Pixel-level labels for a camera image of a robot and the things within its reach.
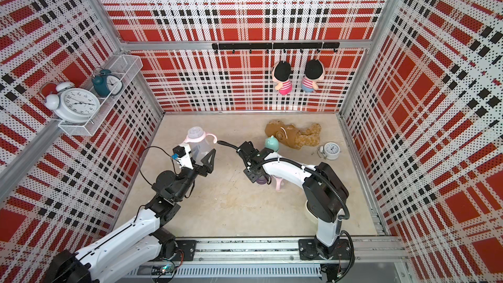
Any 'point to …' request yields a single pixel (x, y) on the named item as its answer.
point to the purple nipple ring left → (261, 181)
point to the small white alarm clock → (330, 150)
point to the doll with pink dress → (281, 73)
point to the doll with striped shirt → (314, 72)
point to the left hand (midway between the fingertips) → (210, 147)
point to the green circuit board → (167, 269)
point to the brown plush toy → (309, 136)
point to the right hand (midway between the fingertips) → (261, 169)
